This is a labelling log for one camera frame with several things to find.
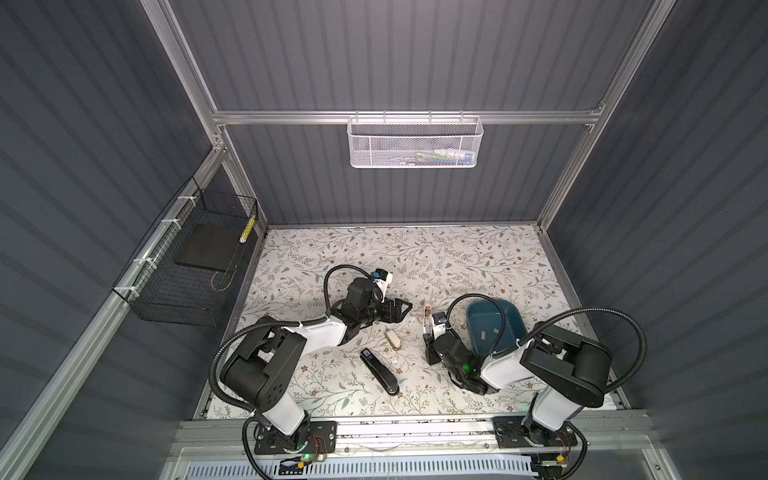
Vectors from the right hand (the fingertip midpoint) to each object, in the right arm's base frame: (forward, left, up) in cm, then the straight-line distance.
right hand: (429, 338), depth 91 cm
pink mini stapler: (+7, +1, +5) cm, 8 cm away
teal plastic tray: (+4, -17, +3) cm, 18 cm away
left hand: (+7, +8, +9) cm, 14 cm away
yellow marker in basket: (+16, +51, +29) cm, 61 cm away
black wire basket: (+4, +62, +30) cm, 69 cm away
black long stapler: (-12, +15, +5) cm, 19 cm away
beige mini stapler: (-1, +11, +3) cm, 12 cm away
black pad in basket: (+12, +58, +30) cm, 67 cm away
